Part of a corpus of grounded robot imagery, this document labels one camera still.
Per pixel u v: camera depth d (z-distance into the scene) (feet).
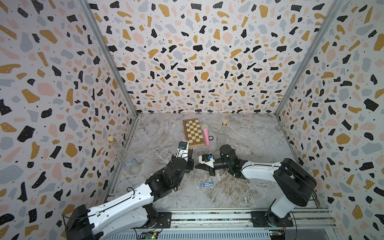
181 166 1.75
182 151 2.02
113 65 2.97
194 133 3.49
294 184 1.50
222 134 3.70
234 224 2.40
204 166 2.27
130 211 1.53
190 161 2.12
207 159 2.23
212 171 2.35
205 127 3.58
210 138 3.50
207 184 2.81
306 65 3.03
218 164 2.40
